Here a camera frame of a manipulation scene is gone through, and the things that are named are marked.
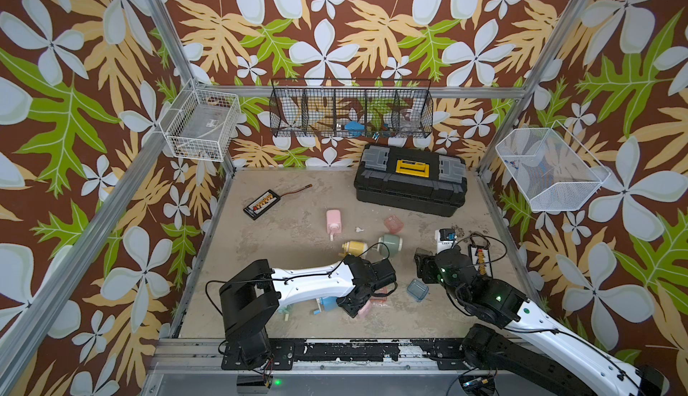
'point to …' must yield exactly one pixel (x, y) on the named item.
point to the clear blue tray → (417, 290)
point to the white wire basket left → (199, 124)
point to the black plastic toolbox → (411, 178)
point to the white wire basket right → (550, 168)
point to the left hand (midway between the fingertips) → (369, 299)
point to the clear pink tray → (393, 224)
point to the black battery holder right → (481, 260)
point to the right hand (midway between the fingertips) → (419, 256)
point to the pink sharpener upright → (333, 222)
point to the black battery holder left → (261, 204)
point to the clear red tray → (380, 300)
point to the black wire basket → (360, 108)
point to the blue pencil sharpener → (325, 304)
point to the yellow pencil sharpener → (354, 247)
